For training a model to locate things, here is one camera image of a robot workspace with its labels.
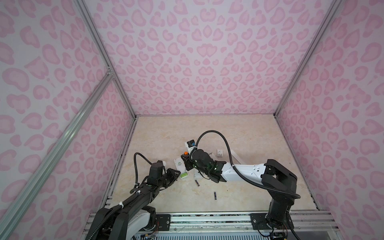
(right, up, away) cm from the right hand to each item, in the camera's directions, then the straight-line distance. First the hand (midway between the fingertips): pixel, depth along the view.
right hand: (182, 155), depth 82 cm
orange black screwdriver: (+2, +2, -3) cm, 4 cm away
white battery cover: (+33, -4, +16) cm, 37 cm away
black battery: (+18, -21, +1) cm, 28 cm away
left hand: (-1, -10, +4) cm, 11 cm away
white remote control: (+18, -3, +14) cm, 23 cm away
